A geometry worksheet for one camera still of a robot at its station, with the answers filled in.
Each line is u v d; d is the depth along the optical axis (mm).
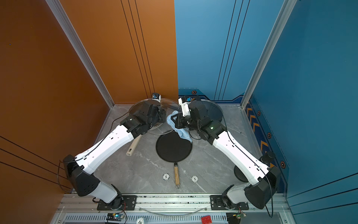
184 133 650
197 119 527
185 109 617
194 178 811
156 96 646
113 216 713
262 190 370
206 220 681
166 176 826
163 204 749
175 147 940
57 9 699
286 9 701
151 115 561
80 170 409
